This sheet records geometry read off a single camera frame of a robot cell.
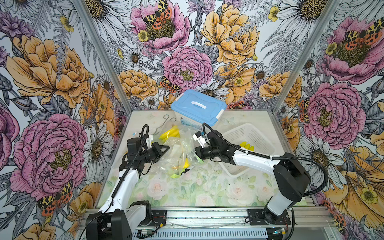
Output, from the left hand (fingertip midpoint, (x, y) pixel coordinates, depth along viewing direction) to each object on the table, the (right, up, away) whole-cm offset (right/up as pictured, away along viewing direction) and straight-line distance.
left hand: (169, 150), depth 81 cm
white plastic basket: (+50, +8, +22) cm, 55 cm away
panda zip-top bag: (+8, -1, -11) cm, 13 cm away
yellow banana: (+47, 0, +15) cm, 49 cm away
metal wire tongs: (-9, +20, +39) cm, 45 cm away
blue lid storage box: (+14, +25, +20) cm, 35 cm away
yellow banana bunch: (-1, +9, +21) cm, 22 cm away
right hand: (+11, -4, -1) cm, 12 cm away
